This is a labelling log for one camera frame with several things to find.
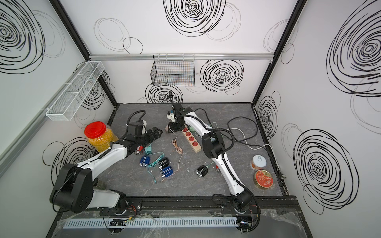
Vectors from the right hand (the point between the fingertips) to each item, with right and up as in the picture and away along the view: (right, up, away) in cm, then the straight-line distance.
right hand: (171, 130), depth 100 cm
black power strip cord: (+25, +10, +12) cm, 30 cm away
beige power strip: (+14, -6, -4) cm, 16 cm away
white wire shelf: (-49, +16, -27) cm, 58 cm away
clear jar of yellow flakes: (-37, -1, -19) cm, 41 cm away
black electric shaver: (-3, -17, -13) cm, 22 cm away
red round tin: (+53, -24, -20) cm, 62 cm away
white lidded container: (+52, -17, -15) cm, 57 cm away
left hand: (-6, -1, -12) cm, 13 cm away
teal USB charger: (-13, -10, -10) cm, 19 cm away
